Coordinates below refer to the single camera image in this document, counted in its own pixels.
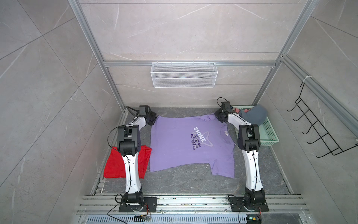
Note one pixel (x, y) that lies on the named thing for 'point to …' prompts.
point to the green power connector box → (253, 219)
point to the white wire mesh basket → (181, 75)
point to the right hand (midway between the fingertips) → (215, 112)
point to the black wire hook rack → (316, 125)
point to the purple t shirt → (178, 141)
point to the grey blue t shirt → (257, 115)
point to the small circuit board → (139, 218)
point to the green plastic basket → (268, 135)
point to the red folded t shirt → (114, 167)
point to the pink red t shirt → (246, 110)
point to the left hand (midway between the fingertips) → (157, 111)
